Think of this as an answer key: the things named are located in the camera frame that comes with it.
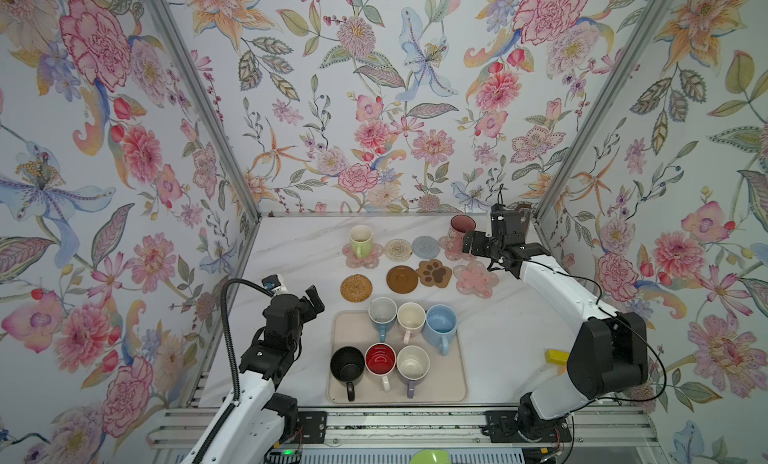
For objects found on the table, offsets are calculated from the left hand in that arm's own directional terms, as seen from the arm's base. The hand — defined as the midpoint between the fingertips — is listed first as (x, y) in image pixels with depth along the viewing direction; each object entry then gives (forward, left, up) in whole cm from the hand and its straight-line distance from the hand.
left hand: (307, 293), depth 81 cm
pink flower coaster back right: (+29, -43, -16) cm, 55 cm away
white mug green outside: (+24, -13, -6) cm, 28 cm away
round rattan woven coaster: (+11, -12, -16) cm, 23 cm away
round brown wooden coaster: (+14, -27, -15) cm, 34 cm away
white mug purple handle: (-14, -29, -15) cm, 35 cm away
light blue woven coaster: (+28, -37, -15) cm, 49 cm away
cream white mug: (-1, -28, -11) cm, 31 cm away
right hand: (+17, -49, +3) cm, 52 cm away
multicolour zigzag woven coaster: (+27, -26, -16) cm, 41 cm away
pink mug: (+29, -47, -5) cm, 56 cm away
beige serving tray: (-20, -36, -15) cm, 44 cm away
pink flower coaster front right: (+13, -51, -15) cm, 55 cm away
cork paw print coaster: (+16, -38, -16) cm, 44 cm away
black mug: (-15, -10, -13) cm, 23 cm away
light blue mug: (-4, -38, -15) cm, 41 cm away
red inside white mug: (-14, -19, -13) cm, 27 cm away
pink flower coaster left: (+22, -16, -16) cm, 31 cm away
